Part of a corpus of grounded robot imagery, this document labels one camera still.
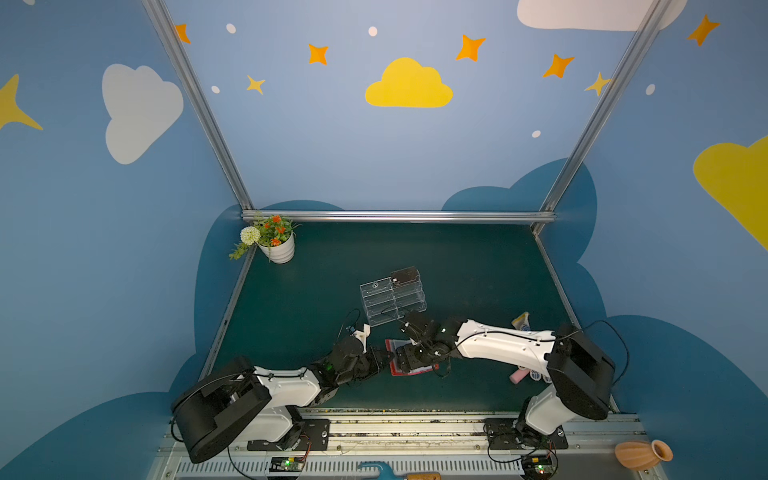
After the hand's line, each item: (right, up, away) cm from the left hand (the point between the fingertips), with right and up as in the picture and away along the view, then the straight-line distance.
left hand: (401, 359), depth 81 cm
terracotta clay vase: (+53, -15, -16) cm, 57 cm away
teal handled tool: (-5, -21, -12) cm, 25 cm away
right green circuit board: (+33, -23, -10) cm, 41 cm away
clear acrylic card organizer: (-2, +15, +14) cm, 21 cm away
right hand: (+4, 0, +3) cm, 5 cm away
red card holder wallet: (-3, +5, -5) cm, 8 cm away
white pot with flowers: (-43, +36, +19) cm, 59 cm away
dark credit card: (+2, +22, +14) cm, 27 cm away
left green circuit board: (-28, -21, -11) cm, 37 cm away
